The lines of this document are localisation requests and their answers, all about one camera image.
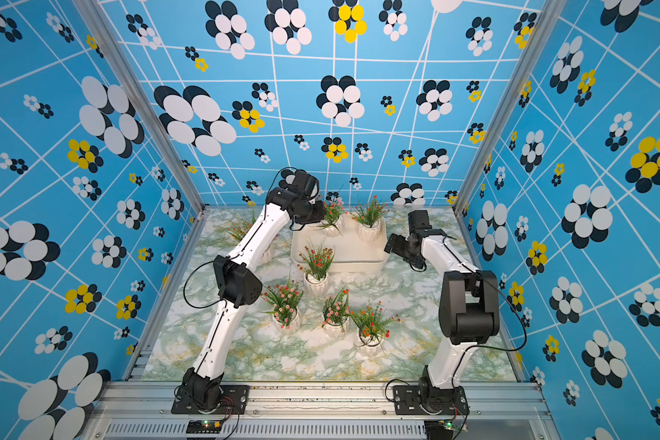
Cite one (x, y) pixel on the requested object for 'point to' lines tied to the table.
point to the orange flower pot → (368, 217)
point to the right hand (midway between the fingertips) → (401, 251)
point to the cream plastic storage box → (351, 251)
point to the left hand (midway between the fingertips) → (326, 213)
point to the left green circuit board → (204, 426)
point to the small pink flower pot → (333, 211)
